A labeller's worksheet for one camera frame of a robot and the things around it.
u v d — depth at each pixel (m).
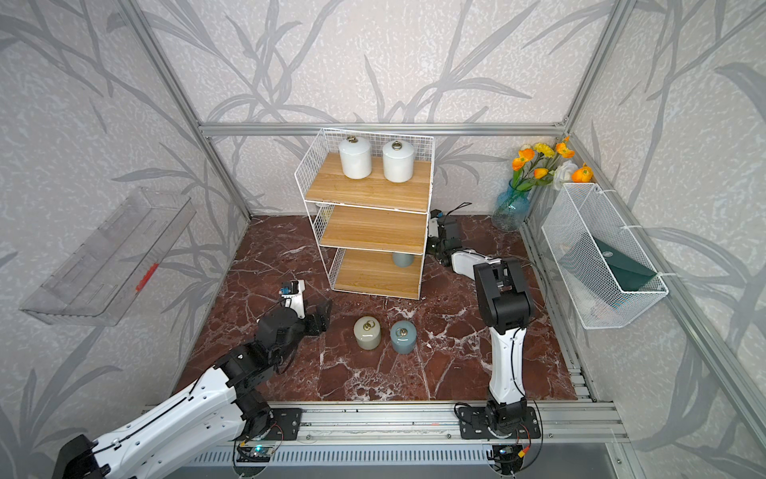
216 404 0.51
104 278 0.67
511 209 1.11
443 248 0.83
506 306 0.56
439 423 0.75
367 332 0.82
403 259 1.04
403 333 0.81
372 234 0.83
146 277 0.65
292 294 0.67
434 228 0.85
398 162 0.67
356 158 0.69
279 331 0.57
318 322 0.69
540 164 1.02
